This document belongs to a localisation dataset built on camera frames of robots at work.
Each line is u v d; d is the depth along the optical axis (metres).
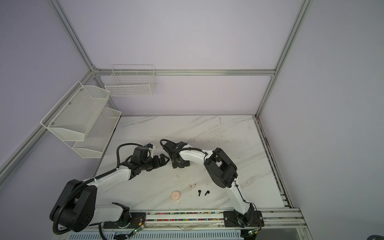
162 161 0.80
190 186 0.84
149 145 0.84
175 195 0.80
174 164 0.84
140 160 0.70
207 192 0.82
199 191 0.82
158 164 0.78
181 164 0.80
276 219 0.76
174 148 0.70
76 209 0.42
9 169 0.50
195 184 0.86
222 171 0.53
